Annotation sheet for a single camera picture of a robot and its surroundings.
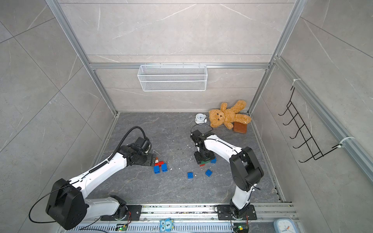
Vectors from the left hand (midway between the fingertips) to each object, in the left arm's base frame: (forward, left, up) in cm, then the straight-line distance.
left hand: (150, 158), depth 85 cm
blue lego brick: (-3, -7, -8) cm, 11 cm away
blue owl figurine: (-33, -11, -6) cm, 35 cm away
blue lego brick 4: (-9, -24, -8) cm, 26 cm away
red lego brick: (-3, -31, -7) cm, 32 cm away
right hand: (-1, -33, -4) cm, 34 cm away
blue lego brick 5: (-7, -35, -7) cm, 36 cm away
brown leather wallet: (+26, -62, -7) cm, 68 cm away
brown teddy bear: (+32, -53, -2) cm, 62 cm away
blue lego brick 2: (-5, -3, -6) cm, 8 cm away
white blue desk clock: (-35, -68, -6) cm, 76 cm away
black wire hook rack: (-6, -78, +23) cm, 81 cm away
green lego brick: (-5, -31, +2) cm, 31 cm away
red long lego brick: (-1, -5, -7) cm, 8 cm away
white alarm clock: (+34, -33, -5) cm, 48 cm away
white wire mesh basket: (+51, -14, +22) cm, 57 cm away
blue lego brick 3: (0, -39, -6) cm, 39 cm away
